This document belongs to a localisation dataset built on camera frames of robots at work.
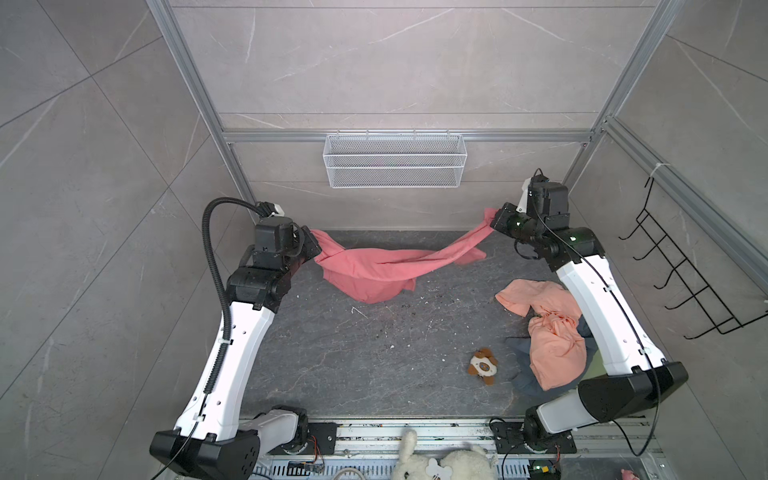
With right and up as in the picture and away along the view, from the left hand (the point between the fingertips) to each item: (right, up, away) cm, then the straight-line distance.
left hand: (308, 227), depth 69 cm
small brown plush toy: (+46, -37, +14) cm, 61 cm away
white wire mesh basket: (+21, +26, +32) cm, 46 cm away
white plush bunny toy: (+37, -51, -7) cm, 64 cm away
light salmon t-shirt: (+63, -33, +7) cm, 72 cm away
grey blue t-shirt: (+57, -41, +12) cm, 71 cm away
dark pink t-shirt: (+15, -12, +6) cm, 20 cm away
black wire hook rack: (+87, -19, -9) cm, 90 cm away
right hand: (+46, +5, +5) cm, 47 cm away
